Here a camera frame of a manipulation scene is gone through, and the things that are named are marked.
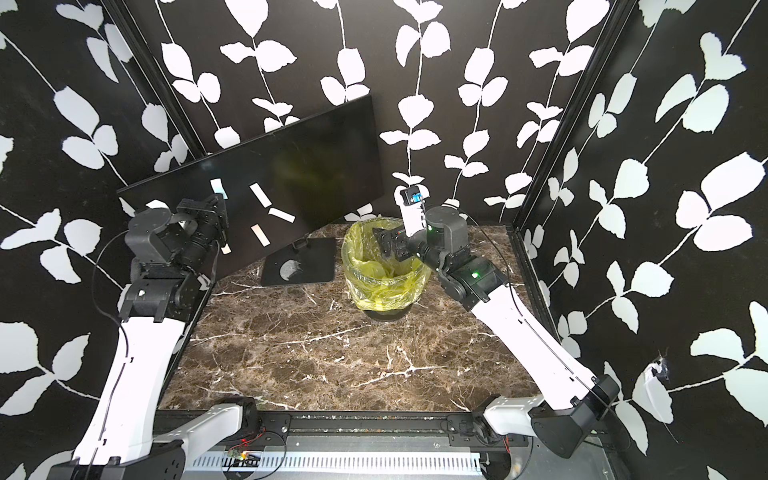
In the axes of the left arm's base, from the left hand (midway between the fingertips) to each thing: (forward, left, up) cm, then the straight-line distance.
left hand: (223, 185), depth 60 cm
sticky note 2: (+8, +3, -24) cm, 26 cm away
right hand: (-2, -35, -9) cm, 36 cm away
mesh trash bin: (-11, -33, -24) cm, 42 cm away
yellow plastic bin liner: (-10, -30, -22) cm, 39 cm away
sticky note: (+12, -4, -20) cm, 24 cm away
